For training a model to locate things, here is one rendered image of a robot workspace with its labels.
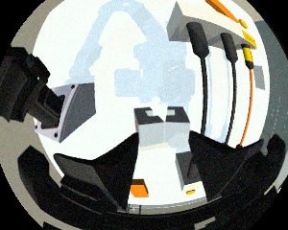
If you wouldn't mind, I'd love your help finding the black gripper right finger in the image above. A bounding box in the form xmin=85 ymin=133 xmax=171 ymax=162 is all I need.
xmin=187 ymin=130 xmax=264 ymax=202

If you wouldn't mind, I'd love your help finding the orange rectangular block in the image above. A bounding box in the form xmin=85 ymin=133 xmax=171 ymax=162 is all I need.
xmin=205 ymin=0 xmax=239 ymax=23
xmin=130 ymin=179 xmax=149 ymax=196

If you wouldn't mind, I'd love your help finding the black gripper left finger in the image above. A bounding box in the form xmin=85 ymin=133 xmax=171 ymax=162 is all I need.
xmin=53 ymin=133 xmax=139 ymax=212

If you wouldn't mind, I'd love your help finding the yellow round disc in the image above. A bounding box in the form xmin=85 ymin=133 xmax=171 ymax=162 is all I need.
xmin=239 ymin=19 xmax=248 ymax=30
xmin=186 ymin=189 xmax=195 ymax=196

